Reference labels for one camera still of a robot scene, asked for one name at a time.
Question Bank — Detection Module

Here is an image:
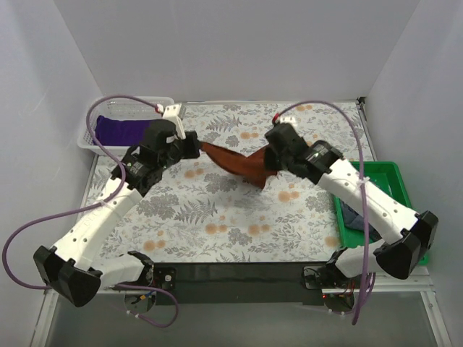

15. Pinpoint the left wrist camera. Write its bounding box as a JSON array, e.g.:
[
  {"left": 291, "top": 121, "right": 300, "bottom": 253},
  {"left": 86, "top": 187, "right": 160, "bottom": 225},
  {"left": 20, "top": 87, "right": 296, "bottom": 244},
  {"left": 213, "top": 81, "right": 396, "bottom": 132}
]
[{"left": 156, "top": 103, "right": 186, "bottom": 140}]

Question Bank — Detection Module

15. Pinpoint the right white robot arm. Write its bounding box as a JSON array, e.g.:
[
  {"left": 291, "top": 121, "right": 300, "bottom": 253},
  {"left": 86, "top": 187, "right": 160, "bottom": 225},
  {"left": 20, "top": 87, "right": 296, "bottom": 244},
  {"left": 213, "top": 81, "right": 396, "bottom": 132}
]
[{"left": 264, "top": 123, "right": 438, "bottom": 286}]

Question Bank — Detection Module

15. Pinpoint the purple cable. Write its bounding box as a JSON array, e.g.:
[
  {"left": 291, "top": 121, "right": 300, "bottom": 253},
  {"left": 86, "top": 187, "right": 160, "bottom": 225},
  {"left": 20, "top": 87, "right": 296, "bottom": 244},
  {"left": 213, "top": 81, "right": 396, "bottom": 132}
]
[
  {"left": 1, "top": 95, "right": 181, "bottom": 328},
  {"left": 276, "top": 100, "right": 377, "bottom": 326}
]

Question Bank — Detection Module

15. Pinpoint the floral table mat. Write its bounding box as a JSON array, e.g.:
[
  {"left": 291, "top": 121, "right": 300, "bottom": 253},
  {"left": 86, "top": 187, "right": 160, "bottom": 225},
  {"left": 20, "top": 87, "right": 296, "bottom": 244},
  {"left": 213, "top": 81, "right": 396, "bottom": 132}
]
[{"left": 96, "top": 102, "right": 373, "bottom": 262}]

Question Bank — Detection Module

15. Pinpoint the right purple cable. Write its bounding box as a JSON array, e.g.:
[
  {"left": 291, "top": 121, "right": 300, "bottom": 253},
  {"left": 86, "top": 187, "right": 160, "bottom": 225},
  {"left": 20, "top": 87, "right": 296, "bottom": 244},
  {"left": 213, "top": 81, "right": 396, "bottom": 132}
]
[{"left": 276, "top": 100, "right": 377, "bottom": 326}]

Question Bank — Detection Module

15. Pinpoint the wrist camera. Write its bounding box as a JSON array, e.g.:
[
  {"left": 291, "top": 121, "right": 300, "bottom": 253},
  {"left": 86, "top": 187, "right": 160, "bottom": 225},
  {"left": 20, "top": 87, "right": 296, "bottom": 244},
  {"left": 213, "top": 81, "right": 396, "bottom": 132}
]
[
  {"left": 156, "top": 103, "right": 186, "bottom": 140},
  {"left": 272, "top": 113, "right": 297, "bottom": 128}
]

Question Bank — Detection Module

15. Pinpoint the brown towel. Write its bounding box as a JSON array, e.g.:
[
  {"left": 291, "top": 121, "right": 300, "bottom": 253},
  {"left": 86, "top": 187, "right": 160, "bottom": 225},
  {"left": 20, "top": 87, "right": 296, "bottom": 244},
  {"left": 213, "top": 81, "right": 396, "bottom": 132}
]
[{"left": 200, "top": 142, "right": 278, "bottom": 189}]

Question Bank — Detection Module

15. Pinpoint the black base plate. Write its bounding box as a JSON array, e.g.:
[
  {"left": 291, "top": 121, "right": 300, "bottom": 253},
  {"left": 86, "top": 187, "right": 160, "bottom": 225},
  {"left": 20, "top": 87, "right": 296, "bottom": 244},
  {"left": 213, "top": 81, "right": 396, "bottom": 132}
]
[{"left": 144, "top": 262, "right": 362, "bottom": 307}]

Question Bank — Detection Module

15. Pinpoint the grey blue towel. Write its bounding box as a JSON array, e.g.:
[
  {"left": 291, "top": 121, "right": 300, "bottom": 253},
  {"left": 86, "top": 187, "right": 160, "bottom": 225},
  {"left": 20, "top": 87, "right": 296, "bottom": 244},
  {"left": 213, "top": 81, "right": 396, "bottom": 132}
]
[{"left": 341, "top": 202, "right": 381, "bottom": 241}]

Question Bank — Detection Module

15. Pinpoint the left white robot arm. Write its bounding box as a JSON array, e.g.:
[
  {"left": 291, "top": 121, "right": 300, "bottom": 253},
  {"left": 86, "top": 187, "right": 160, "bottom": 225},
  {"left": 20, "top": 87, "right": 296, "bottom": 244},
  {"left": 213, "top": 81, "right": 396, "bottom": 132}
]
[{"left": 33, "top": 119, "right": 200, "bottom": 307}]

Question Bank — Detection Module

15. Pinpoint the purple towel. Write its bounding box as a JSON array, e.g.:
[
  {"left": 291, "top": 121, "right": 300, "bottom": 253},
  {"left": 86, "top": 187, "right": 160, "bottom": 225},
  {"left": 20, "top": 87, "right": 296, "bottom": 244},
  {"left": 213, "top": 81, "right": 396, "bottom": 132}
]
[{"left": 95, "top": 115, "right": 151, "bottom": 147}]

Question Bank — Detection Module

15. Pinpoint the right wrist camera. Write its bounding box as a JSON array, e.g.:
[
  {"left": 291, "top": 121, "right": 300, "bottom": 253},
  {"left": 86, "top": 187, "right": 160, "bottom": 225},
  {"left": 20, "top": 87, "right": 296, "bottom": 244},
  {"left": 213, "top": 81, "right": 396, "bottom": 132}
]
[{"left": 272, "top": 113, "right": 297, "bottom": 128}]

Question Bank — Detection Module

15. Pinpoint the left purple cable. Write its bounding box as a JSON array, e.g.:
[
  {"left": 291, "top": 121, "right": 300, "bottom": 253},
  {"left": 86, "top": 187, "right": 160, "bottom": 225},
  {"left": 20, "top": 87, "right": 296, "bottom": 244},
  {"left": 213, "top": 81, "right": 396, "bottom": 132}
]
[{"left": 1, "top": 95, "right": 181, "bottom": 328}]

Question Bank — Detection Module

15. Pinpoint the green plastic bin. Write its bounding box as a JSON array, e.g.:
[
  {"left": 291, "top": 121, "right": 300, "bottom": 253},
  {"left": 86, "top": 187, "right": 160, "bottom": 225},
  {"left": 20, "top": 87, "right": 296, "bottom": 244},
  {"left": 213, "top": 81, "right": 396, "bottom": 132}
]
[{"left": 332, "top": 160, "right": 430, "bottom": 267}]

